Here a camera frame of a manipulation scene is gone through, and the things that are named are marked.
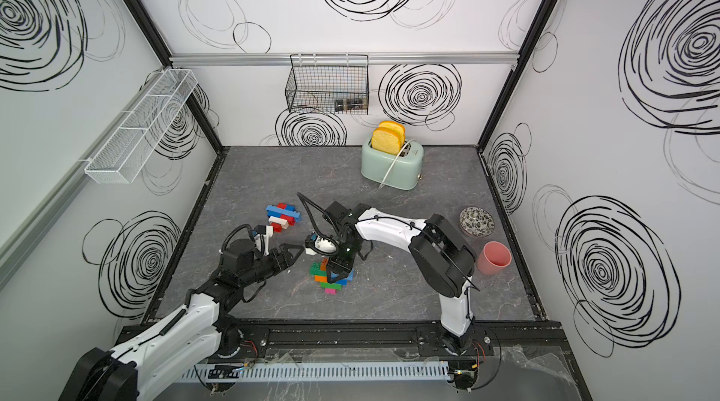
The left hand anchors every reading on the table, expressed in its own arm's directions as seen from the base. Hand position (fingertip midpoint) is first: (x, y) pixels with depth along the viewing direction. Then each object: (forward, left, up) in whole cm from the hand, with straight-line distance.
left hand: (298, 253), depth 82 cm
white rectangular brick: (+14, +10, -5) cm, 18 cm away
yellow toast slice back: (+42, -27, +16) cm, 52 cm away
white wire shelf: (+25, +45, +26) cm, 57 cm away
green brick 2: (-8, -10, -4) cm, 13 cm away
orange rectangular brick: (-7, -7, -2) cm, 10 cm away
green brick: (-5, -6, 0) cm, 8 cm away
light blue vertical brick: (-7, -16, +1) cm, 18 cm away
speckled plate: (+15, -58, -5) cm, 60 cm away
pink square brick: (-9, -10, -5) cm, 14 cm away
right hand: (-5, -11, -3) cm, 12 cm away
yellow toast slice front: (+36, -26, +13) cm, 46 cm away
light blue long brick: (+17, +11, -5) cm, 21 cm away
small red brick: (+20, +10, -5) cm, 23 cm away
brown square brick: (-6, -10, +10) cm, 15 cm away
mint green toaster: (+28, -34, +5) cm, 44 cm away
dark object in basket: (+39, -11, +25) cm, 47 cm away
